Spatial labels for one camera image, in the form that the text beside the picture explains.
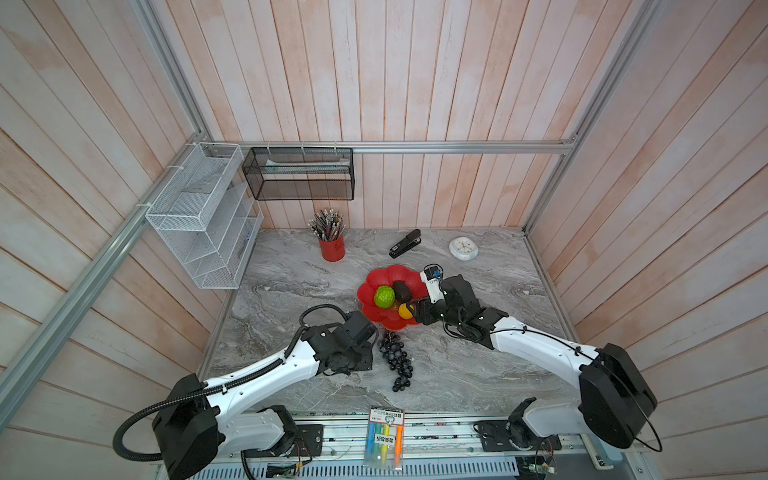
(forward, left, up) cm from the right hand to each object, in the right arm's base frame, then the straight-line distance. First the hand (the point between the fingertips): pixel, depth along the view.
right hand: (414, 301), depth 86 cm
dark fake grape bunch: (-11, +7, -6) cm, 15 cm away
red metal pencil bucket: (+24, +28, -5) cm, 37 cm away
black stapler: (+35, -2, -11) cm, 36 cm away
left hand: (-18, +14, -5) cm, 24 cm away
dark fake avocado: (+9, +3, -9) cm, 13 cm away
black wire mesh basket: (+43, +39, +14) cm, 60 cm away
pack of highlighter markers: (-36, +8, -10) cm, 38 cm away
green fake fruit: (+5, +9, -6) cm, 11 cm away
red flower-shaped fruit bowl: (+15, +8, -10) cm, 20 cm away
